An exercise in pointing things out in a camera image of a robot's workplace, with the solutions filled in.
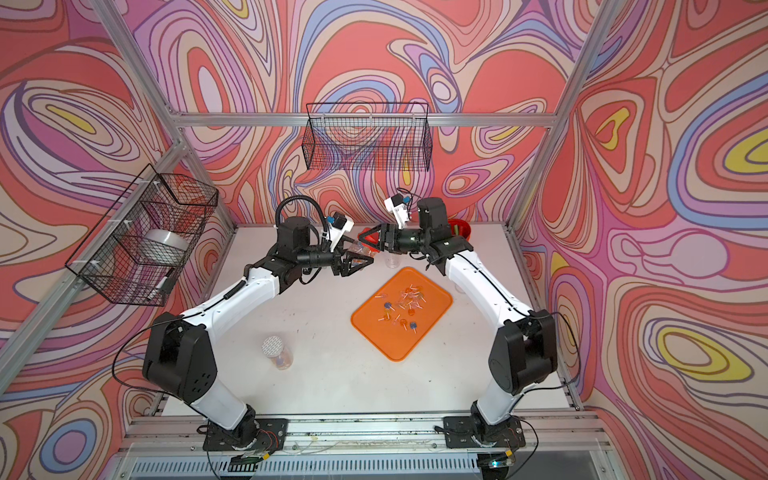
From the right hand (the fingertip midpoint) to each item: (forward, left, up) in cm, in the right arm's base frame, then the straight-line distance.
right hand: (367, 247), depth 75 cm
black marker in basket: (-6, +50, -2) cm, 51 cm away
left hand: (0, 0, -3) cm, 3 cm away
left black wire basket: (0, +58, +2) cm, 58 cm away
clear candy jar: (+17, -7, -27) cm, 32 cm away
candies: (-3, -9, -29) cm, 30 cm away
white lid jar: (-19, +25, -22) cm, 39 cm away
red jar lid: (-1, -1, +4) cm, 5 cm away
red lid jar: (-1, +1, 0) cm, 2 cm away
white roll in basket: (+2, +50, +4) cm, 50 cm away
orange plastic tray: (-13, -7, -30) cm, 33 cm away
